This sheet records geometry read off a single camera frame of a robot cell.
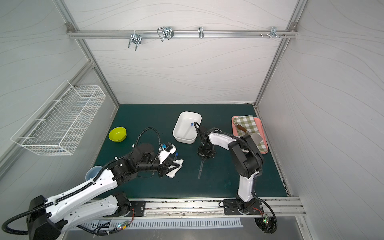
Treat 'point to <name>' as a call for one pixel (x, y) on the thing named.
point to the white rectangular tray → (184, 131)
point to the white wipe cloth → (172, 174)
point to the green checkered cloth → (248, 122)
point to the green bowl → (117, 134)
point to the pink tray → (259, 129)
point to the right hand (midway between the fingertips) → (202, 157)
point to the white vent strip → (110, 224)
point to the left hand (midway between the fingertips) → (177, 165)
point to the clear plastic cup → (93, 172)
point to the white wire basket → (58, 128)
